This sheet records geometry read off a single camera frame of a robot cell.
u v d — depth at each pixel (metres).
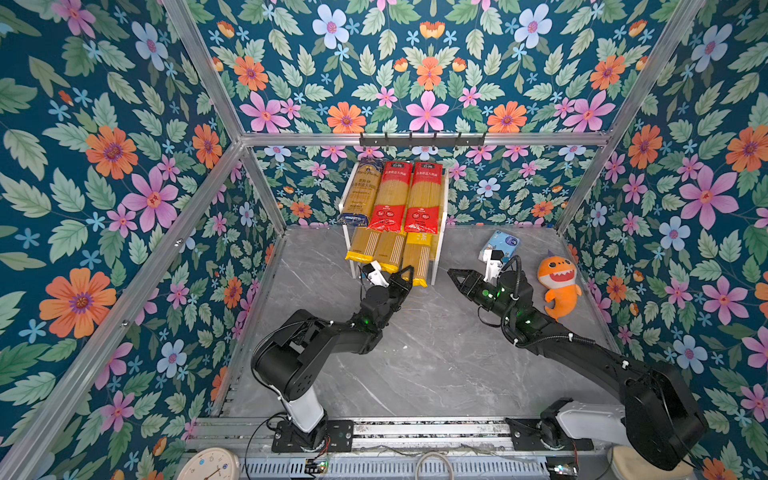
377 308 0.68
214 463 0.68
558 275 0.96
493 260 0.73
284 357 0.47
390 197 0.79
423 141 0.93
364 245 0.91
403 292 0.78
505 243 1.08
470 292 0.69
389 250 0.89
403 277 0.82
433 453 0.69
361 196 0.80
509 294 0.60
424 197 0.80
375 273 0.81
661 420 0.39
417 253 0.88
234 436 0.75
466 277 0.73
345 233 0.86
